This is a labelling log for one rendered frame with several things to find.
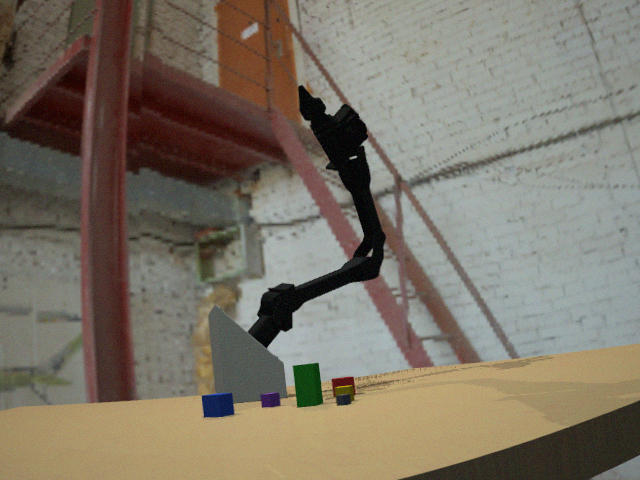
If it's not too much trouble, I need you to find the red block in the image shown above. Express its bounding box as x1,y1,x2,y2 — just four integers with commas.
332,377,356,397

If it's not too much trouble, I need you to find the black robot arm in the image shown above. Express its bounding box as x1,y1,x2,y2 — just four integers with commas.
247,104,386,348

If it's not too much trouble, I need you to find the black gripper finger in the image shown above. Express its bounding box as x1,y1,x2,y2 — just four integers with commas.
298,85,322,113
307,97,338,134

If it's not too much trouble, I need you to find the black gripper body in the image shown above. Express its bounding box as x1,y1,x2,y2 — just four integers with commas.
300,101,344,150

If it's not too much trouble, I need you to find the purple cube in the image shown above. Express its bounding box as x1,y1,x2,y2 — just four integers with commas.
260,392,281,407

